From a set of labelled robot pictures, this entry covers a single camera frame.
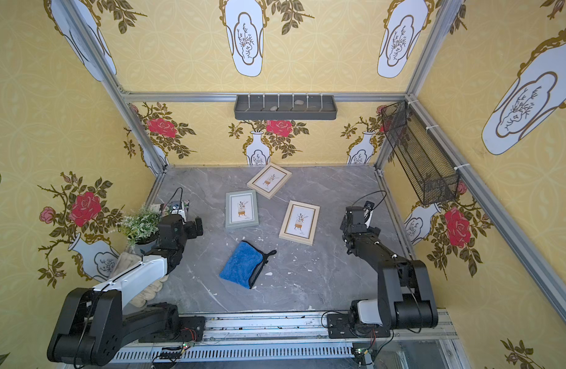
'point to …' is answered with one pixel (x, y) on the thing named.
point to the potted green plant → (141, 228)
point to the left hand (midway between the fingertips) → (188, 218)
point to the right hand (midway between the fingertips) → (360, 223)
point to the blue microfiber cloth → (244, 265)
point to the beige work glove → (124, 261)
